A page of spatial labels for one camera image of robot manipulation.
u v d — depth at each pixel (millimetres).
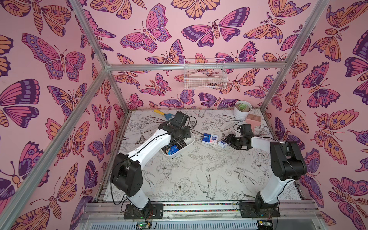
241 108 1062
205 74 944
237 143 851
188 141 997
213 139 996
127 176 440
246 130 796
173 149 917
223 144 968
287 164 493
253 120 1130
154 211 730
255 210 722
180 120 651
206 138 1001
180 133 649
